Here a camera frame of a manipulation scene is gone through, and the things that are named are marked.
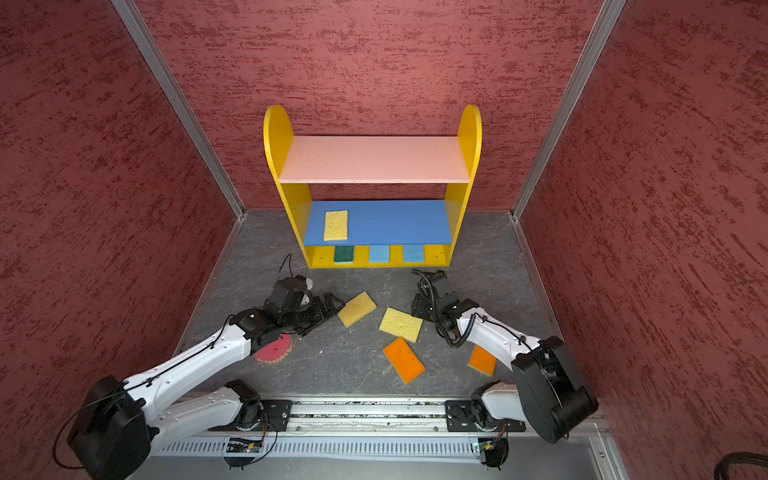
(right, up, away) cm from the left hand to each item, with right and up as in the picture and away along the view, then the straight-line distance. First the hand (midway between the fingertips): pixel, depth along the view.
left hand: (336, 317), depth 82 cm
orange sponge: (+19, -13, +1) cm, 23 cm away
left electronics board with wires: (-22, -31, -9) cm, 39 cm away
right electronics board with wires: (+41, -30, -11) cm, 52 cm away
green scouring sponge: (-1, +17, +22) cm, 27 cm away
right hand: (+24, -1, +7) cm, 25 cm away
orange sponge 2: (+42, -12, 0) cm, 43 cm away
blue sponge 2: (+24, +17, +24) cm, 38 cm away
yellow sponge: (-3, +27, +15) cm, 31 cm away
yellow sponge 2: (+19, -4, +8) cm, 21 cm away
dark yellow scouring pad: (+4, 0, +11) cm, 11 cm away
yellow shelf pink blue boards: (+5, +37, +37) cm, 53 cm away
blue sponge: (+11, +17, +22) cm, 30 cm away
